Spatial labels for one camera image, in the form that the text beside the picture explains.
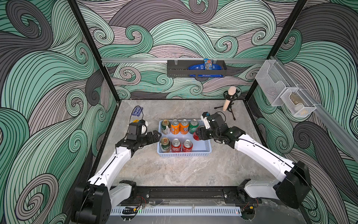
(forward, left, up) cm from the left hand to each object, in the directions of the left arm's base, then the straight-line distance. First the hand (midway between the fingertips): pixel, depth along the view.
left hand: (155, 135), depth 83 cm
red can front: (-6, -19, -3) cm, 20 cm away
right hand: (+1, -28, +4) cm, 29 cm away
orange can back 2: (+9, -18, -4) cm, 21 cm away
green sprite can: (+9, -24, -3) cm, 26 cm away
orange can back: (+8, -12, -4) cm, 15 cm away
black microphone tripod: (+24, -49, +9) cm, 55 cm away
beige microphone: (+25, -49, +13) cm, 57 cm away
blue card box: (+29, +19, -12) cm, 36 cm away
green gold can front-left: (-5, -6, -2) cm, 8 cm away
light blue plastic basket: (-3, -29, -12) cm, 31 cm away
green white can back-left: (+8, -6, -3) cm, 10 cm away
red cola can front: (-6, -12, -3) cm, 14 cm away
